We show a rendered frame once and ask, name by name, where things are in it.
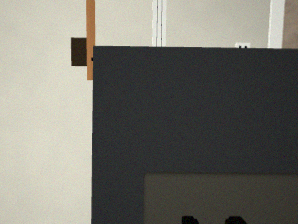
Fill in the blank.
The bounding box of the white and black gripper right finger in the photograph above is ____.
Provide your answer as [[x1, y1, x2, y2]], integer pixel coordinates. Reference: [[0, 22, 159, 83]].
[[225, 216, 247, 224]]

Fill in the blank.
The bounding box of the dark grey panel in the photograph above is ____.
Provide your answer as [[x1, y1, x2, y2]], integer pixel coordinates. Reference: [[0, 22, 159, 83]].
[[91, 46, 298, 224]]

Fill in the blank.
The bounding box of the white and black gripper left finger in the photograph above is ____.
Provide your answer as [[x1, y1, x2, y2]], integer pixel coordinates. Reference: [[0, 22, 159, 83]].
[[182, 216, 199, 224]]

